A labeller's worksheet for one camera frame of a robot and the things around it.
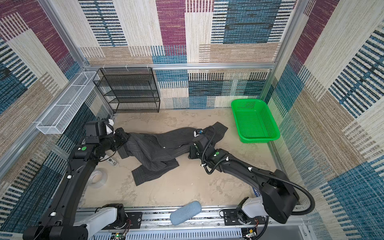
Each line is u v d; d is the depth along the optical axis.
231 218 0.73
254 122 1.15
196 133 0.76
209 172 0.58
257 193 0.78
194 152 0.74
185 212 0.73
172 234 0.78
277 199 0.41
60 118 0.71
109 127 0.58
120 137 0.65
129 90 1.11
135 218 0.75
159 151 0.91
